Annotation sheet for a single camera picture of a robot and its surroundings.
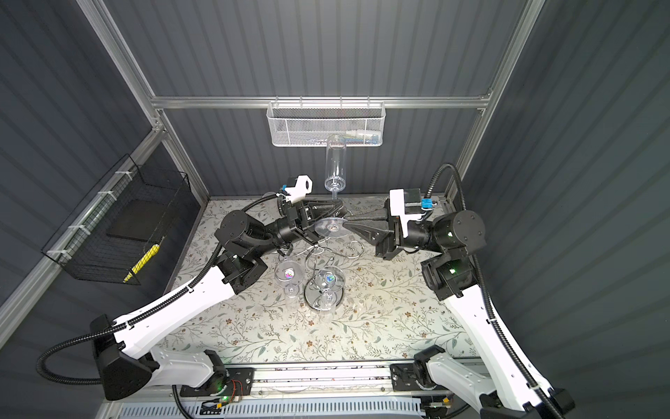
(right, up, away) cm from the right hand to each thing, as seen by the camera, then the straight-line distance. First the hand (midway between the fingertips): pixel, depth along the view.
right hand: (347, 230), depth 46 cm
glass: (-13, -11, +15) cm, 23 cm away
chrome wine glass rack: (-7, -7, +19) cm, 22 cm away
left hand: (-1, +4, +1) cm, 4 cm away
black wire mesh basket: (-65, -5, +17) cm, 67 cm away
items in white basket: (+2, +32, +48) cm, 58 cm away
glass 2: (-4, -13, +14) cm, 19 cm away
